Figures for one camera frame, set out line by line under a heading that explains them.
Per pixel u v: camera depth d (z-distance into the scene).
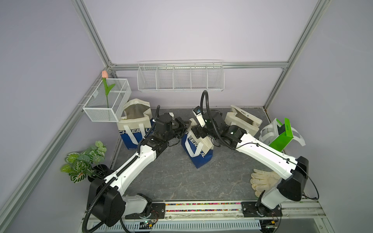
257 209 0.65
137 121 0.79
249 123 0.79
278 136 0.73
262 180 0.82
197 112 0.62
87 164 0.65
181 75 0.99
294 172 0.41
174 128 0.65
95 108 0.69
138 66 0.91
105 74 0.83
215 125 0.53
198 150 0.74
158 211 0.73
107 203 0.39
